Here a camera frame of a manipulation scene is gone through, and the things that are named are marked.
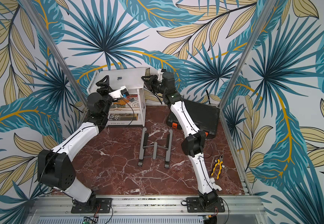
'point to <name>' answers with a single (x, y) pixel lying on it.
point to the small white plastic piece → (217, 187)
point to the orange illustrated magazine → (131, 101)
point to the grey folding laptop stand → (154, 150)
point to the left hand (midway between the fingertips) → (109, 81)
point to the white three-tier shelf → (141, 113)
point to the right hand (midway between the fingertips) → (124, 83)
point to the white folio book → (123, 119)
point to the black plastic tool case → (204, 117)
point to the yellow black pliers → (219, 164)
